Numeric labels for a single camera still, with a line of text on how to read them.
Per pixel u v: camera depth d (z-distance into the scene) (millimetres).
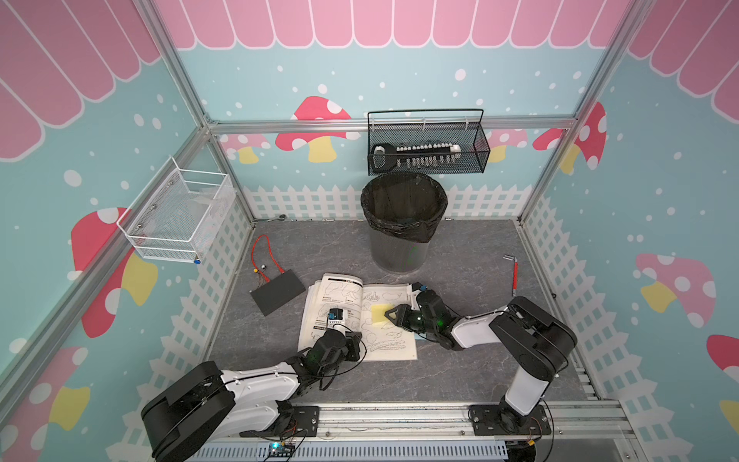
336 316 761
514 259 1086
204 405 431
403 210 1060
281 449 727
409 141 942
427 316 747
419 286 874
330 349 647
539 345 485
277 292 1002
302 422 742
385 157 896
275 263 1058
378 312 921
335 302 915
